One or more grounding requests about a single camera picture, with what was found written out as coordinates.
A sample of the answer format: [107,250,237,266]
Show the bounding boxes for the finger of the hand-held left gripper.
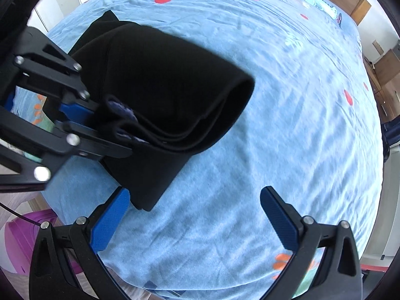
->
[14,27,101,117]
[0,106,133,193]

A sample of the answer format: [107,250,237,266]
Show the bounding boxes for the wooden dresser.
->
[364,49,400,122]

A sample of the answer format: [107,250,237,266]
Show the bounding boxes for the black cable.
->
[0,202,43,226]

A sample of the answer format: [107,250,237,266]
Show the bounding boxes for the black tote bag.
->
[382,120,400,163]

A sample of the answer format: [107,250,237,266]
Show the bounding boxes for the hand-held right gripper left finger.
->
[29,186,131,300]

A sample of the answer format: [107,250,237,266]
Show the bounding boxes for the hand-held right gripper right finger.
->
[260,186,365,300]

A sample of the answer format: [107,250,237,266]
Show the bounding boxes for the purple plastic stool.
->
[0,211,82,277]

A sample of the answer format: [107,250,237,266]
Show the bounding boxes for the red metal frame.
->
[361,262,393,273]

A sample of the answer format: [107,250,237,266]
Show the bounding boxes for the dinosaur print pillow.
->
[290,0,360,30]

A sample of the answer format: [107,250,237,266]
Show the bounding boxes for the blue printed blanket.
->
[11,0,388,300]

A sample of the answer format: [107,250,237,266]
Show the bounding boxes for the black pants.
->
[67,10,256,212]

